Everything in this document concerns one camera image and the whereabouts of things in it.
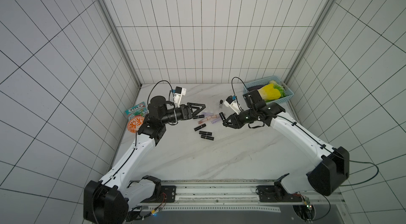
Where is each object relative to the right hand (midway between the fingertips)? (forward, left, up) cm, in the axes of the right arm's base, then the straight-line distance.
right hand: (220, 124), depth 75 cm
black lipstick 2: (+4, +9, -19) cm, 21 cm away
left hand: (+1, +9, +10) cm, 14 cm away
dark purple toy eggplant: (+42, -26, -17) cm, 52 cm away
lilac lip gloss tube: (+18, +7, -18) cm, 27 cm away
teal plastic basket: (+34, -48, -13) cm, 60 cm away
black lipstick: (+16, +12, -19) cm, 28 cm away
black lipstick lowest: (+2, +6, -19) cm, 20 cm away
